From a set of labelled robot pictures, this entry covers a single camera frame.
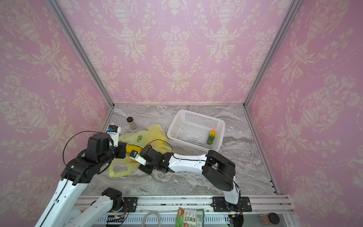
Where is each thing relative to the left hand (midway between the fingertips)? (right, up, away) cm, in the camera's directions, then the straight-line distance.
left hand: (126, 144), depth 70 cm
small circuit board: (-7, -39, +3) cm, 40 cm away
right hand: (+4, -12, +10) cm, 16 cm away
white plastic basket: (+36, +4, +36) cm, 51 cm away
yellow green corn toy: (+47, 0, +25) cm, 53 cm away
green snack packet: (+31, -36, -1) cm, 48 cm away
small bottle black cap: (-10, +12, +30) cm, 34 cm away
